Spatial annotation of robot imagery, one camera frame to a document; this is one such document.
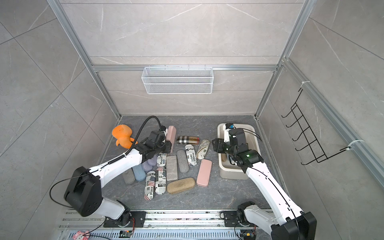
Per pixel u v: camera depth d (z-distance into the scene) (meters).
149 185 0.82
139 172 0.86
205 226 0.73
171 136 0.87
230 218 0.73
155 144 0.66
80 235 0.67
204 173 0.88
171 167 0.88
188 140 1.01
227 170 0.73
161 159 0.91
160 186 0.81
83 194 0.42
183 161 0.90
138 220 0.73
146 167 0.87
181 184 0.82
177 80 1.01
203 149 0.96
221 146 0.67
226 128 0.68
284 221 0.38
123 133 1.01
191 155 0.93
